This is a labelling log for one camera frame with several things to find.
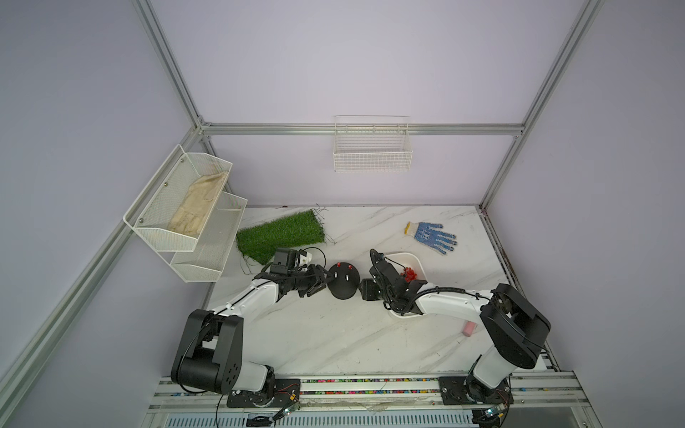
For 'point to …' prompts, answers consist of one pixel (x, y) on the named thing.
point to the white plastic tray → (409, 259)
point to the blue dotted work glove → (425, 234)
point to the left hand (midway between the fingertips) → (330, 283)
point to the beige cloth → (201, 195)
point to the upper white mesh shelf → (172, 210)
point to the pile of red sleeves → (410, 275)
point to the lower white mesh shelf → (204, 263)
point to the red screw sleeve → (339, 265)
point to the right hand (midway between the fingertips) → (367, 288)
